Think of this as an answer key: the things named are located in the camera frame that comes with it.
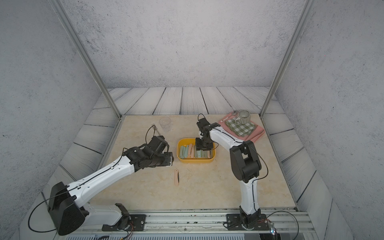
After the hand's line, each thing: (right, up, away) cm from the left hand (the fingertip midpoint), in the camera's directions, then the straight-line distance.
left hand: (172, 160), depth 79 cm
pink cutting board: (+58, +14, +30) cm, 67 cm away
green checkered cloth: (+46, +15, +32) cm, 58 cm away
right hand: (+14, +4, +14) cm, 21 cm away
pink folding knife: (+1, -12, +10) cm, 16 cm away
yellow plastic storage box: (+7, +1, +19) cm, 20 cm away
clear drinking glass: (-10, +20, +32) cm, 39 cm away
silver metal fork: (-19, +17, +35) cm, 43 cm away
